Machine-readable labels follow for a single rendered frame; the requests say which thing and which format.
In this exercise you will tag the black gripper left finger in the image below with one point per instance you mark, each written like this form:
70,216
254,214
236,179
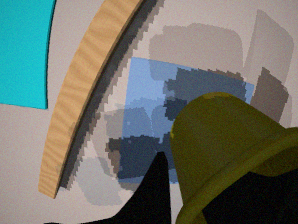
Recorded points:
150,204

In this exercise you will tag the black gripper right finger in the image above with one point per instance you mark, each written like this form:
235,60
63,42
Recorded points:
254,199

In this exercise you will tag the yellow cup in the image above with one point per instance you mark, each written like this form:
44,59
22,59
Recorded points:
218,138

